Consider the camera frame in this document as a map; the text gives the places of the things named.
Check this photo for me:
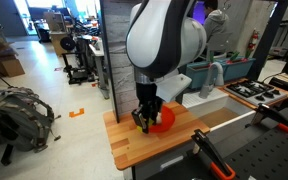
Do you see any black orange bar clamp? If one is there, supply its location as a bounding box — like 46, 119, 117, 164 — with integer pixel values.
191, 129, 237, 180
250, 103, 288, 136

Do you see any purple lit monitor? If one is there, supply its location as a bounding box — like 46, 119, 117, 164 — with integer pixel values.
192, 0, 207, 25

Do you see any orange floor tape marker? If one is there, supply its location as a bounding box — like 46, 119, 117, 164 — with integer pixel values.
68, 108, 85, 119

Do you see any gray toy stove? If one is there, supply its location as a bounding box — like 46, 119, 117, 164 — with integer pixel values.
224, 79, 288, 107

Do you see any black 3D printer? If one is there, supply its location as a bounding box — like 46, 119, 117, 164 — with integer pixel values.
61, 34, 95, 86

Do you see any white desk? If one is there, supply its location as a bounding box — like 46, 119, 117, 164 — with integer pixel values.
88, 38, 110, 100

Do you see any brown cardboard box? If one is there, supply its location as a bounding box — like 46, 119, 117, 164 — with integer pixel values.
0, 54, 26, 78

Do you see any black frame post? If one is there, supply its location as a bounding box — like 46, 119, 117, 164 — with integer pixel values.
247, 0, 288, 81

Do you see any person in gray hoodie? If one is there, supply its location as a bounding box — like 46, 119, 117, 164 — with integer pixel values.
203, 0, 233, 58

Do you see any gray toy faucet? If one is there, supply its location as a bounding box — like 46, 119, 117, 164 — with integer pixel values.
198, 62, 225, 100

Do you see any red toy radish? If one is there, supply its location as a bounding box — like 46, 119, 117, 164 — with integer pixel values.
228, 50, 242, 64
208, 49, 216, 64

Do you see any gray marble backsplash panel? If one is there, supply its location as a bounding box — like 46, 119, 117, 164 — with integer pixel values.
99, 0, 142, 124

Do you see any wooden cabinet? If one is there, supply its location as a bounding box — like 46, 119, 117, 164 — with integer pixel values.
48, 31, 68, 56

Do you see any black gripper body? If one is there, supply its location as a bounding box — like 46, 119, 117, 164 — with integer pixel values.
136, 83, 163, 111

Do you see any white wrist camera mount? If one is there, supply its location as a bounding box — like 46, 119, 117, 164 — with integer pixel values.
155, 73, 193, 103

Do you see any red plastic bowl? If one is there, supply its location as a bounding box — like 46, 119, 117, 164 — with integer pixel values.
148, 105, 177, 134

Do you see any white toy sink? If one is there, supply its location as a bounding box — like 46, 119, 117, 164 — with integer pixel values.
182, 87, 258, 145

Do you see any teal plastic bin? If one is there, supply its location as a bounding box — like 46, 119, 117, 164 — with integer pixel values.
223, 58, 256, 83
185, 60, 226, 90

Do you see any gray backpack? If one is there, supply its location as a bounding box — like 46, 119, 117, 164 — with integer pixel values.
0, 87, 62, 166

